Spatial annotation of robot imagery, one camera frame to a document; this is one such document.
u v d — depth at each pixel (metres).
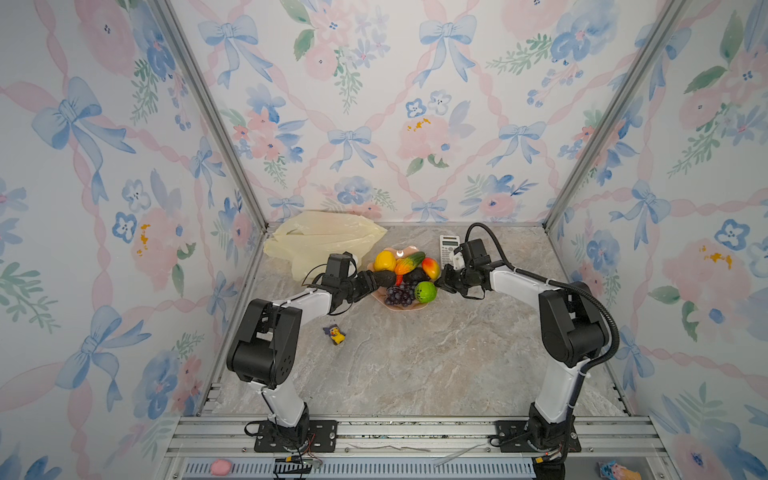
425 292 0.90
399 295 0.92
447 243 1.13
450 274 0.87
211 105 0.85
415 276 0.97
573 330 0.51
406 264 0.97
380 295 0.94
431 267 0.95
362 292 0.85
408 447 0.73
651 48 0.74
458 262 0.90
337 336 0.88
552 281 0.56
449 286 0.87
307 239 1.03
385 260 0.97
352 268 0.80
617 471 0.68
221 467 0.69
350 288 0.81
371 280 0.86
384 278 0.94
